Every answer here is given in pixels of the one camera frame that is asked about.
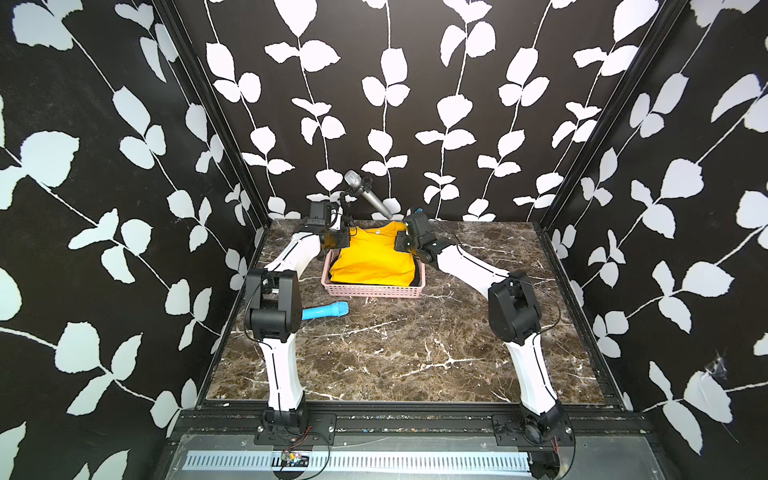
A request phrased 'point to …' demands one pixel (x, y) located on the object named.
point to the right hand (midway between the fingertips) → (395, 231)
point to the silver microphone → (358, 184)
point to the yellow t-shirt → (374, 258)
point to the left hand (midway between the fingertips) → (348, 231)
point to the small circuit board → (290, 459)
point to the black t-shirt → (416, 280)
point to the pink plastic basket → (371, 290)
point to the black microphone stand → (344, 217)
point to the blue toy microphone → (333, 310)
